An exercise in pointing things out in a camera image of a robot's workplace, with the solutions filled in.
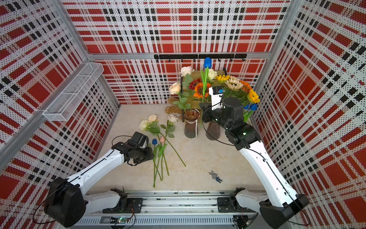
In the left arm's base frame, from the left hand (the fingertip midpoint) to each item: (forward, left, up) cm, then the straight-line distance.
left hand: (153, 156), depth 84 cm
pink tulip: (+8, -3, -7) cm, 11 cm away
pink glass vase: (+20, -23, +1) cm, 30 cm away
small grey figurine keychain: (-10, -37, -7) cm, 39 cm away
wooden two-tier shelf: (+26, -21, +21) cm, 39 cm away
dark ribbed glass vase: (+17, -38, +2) cm, 42 cm away
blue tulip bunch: (0, -2, -8) cm, 8 cm away
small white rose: (+32, -9, -5) cm, 33 cm away
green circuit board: (-31, +11, -6) cm, 33 cm away
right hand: (+10, -28, +33) cm, 45 cm away
